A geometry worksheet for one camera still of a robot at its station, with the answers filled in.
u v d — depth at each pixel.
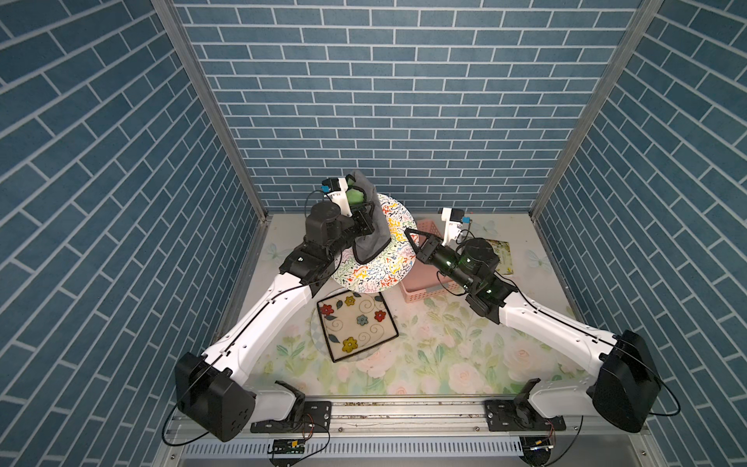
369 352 0.83
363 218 0.67
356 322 0.89
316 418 0.73
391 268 0.69
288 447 0.72
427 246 0.65
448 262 0.63
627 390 0.41
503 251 1.09
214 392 0.38
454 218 0.64
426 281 1.00
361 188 0.69
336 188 0.62
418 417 0.75
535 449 0.70
